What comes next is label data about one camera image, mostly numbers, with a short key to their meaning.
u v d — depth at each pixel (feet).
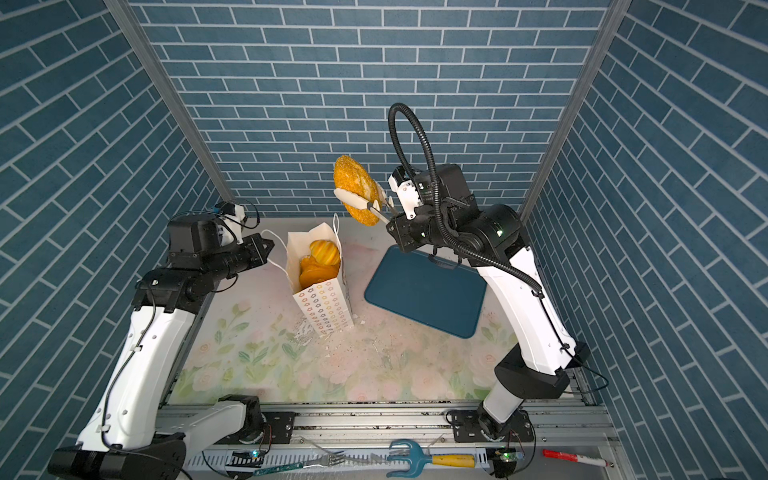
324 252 2.67
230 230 1.77
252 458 2.37
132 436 1.20
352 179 2.11
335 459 2.27
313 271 2.71
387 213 2.00
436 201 1.30
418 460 2.23
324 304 2.52
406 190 1.69
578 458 2.27
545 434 2.42
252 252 1.93
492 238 1.19
